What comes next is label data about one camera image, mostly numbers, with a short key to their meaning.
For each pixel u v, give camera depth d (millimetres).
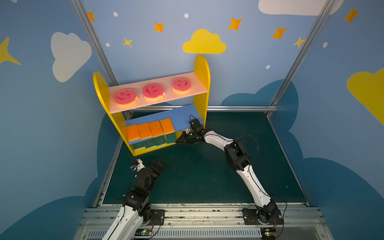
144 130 911
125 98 663
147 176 614
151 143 1002
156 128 911
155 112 1030
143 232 707
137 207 559
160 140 1009
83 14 709
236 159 658
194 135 865
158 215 752
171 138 988
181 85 733
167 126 931
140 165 732
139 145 984
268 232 719
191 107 1100
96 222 750
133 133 892
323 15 720
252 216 747
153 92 690
